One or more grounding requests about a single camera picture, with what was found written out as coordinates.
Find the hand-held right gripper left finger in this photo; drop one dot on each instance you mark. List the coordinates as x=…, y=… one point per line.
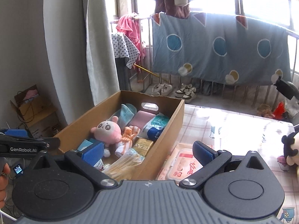
x=95, y=150

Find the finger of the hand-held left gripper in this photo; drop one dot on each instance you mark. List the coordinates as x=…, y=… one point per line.
x=17, y=133
x=35, y=141

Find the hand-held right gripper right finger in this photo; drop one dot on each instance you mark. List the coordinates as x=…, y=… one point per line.
x=203, y=152

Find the blue carton box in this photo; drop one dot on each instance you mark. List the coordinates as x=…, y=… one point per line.
x=84, y=144

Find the pink plush doll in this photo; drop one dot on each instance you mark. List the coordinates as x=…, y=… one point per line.
x=106, y=130

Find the clear packet of beige sticks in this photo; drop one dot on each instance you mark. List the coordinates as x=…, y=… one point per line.
x=126, y=165

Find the orange striped sock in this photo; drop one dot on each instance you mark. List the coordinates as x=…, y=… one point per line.
x=128, y=137

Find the brown cardboard box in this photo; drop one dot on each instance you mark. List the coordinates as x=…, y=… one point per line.
x=163, y=130

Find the gold tissue pack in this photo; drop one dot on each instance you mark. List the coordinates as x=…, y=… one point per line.
x=142, y=145

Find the teal quilted cloth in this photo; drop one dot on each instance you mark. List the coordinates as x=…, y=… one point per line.
x=126, y=114

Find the pink towel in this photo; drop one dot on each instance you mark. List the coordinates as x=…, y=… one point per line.
x=142, y=119

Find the person's left hand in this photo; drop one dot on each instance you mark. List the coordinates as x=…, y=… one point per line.
x=2, y=177

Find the closed brown carton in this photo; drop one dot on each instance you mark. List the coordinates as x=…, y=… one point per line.
x=44, y=126

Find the small screen device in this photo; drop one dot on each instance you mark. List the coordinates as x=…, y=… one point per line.
x=18, y=169

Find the pink wet wipes pack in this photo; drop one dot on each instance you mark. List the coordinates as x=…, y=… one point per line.
x=184, y=165

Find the open brown carton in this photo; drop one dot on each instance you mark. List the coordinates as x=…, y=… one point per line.
x=42, y=110

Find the pink cloth in carton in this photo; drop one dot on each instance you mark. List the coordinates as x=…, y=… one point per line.
x=31, y=94

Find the grey hanging cloth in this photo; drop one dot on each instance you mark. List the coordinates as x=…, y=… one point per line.
x=122, y=74

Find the small red bag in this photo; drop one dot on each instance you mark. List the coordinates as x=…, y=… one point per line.
x=279, y=109

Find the black-haired plush doll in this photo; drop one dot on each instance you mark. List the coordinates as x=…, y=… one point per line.
x=292, y=144

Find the yellow stick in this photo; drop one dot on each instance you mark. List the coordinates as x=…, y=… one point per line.
x=149, y=71

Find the white plastic bag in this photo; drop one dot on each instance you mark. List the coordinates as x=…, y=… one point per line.
x=290, y=109

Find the grey-white curtain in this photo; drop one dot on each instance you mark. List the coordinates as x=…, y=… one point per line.
x=98, y=51

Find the black padded armrest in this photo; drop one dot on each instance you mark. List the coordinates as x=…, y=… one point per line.
x=286, y=87

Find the blue dotted quilt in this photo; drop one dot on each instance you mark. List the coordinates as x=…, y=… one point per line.
x=210, y=46

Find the polka-dot white cloth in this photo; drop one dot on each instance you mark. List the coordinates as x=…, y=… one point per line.
x=121, y=46

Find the pink hanging clothes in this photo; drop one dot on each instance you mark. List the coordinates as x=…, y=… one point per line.
x=130, y=28

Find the brown hanging garment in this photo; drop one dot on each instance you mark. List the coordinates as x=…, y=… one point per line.
x=170, y=2

